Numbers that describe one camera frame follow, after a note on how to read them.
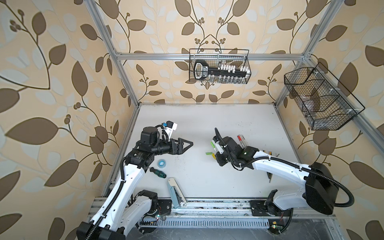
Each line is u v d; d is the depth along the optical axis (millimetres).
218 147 668
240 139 994
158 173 843
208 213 737
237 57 909
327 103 722
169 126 644
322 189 413
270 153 929
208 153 937
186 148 638
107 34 826
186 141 653
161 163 894
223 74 850
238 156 614
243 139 992
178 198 741
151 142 567
